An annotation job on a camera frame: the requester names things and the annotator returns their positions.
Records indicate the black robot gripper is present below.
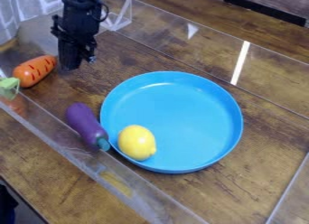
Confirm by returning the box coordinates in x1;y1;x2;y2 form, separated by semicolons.
51;0;109;70

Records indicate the orange toy carrot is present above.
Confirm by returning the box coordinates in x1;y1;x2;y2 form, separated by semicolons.
0;55;57;98

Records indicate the blue round plastic tray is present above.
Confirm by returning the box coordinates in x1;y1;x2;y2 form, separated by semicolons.
101;71;244;173

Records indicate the white patterned curtain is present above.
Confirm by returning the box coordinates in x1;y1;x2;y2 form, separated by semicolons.
0;0;62;45

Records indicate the purple toy eggplant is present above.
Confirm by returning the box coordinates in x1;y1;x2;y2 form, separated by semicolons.
66;102;110;151

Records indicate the yellow toy lemon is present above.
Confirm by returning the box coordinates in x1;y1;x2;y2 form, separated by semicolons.
118;125;157;161

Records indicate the clear acrylic back barrier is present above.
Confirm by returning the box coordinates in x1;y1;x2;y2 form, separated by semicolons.
106;0;309;118

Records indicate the clear acrylic barrier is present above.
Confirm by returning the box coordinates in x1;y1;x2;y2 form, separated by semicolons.
106;0;309;118
0;91;209;224

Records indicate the clear acrylic front barrier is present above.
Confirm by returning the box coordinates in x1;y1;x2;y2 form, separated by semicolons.
0;91;209;224

